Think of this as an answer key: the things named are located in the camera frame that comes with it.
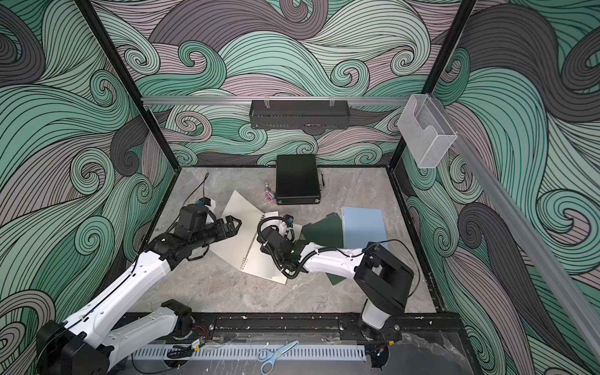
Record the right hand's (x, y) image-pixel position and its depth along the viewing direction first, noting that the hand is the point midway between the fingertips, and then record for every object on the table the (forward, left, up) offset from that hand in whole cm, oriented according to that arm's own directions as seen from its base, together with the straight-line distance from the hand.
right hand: (262, 244), depth 84 cm
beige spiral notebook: (+1, +8, -7) cm, 11 cm away
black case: (+36, -13, -5) cm, 38 cm away
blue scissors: (-33, -4, -8) cm, 34 cm away
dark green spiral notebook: (+11, -26, -12) cm, 31 cm away
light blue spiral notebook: (+12, -41, -9) cm, 44 cm away
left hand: (+3, +10, +10) cm, 14 cm away
